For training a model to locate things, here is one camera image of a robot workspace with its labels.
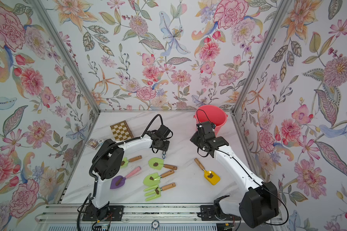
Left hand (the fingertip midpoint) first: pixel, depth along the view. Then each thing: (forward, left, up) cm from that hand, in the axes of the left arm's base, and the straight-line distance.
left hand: (167, 145), depth 97 cm
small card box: (+4, +52, -2) cm, 53 cm away
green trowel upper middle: (-11, +6, -3) cm, 14 cm away
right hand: (-3, -15, +15) cm, 21 cm away
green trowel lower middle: (-21, +8, -4) cm, 23 cm away
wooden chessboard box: (+12, +34, -1) cm, 36 cm away
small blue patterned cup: (+1, +44, +2) cm, 44 cm away
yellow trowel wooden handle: (-19, -24, -2) cm, 31 cm away
